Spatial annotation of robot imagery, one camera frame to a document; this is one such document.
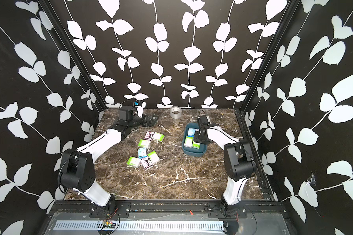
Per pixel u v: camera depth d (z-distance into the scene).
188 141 0.98
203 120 0.78
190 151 0.92
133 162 0.88
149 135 1.01
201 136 0.85
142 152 0.93
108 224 0.71
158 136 1.01
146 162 0.88
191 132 1.04
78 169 0.45
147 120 0.78
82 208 0.75
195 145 0.95
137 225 0.70
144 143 0.98
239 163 0.49
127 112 0.69
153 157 0.91
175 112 1.18
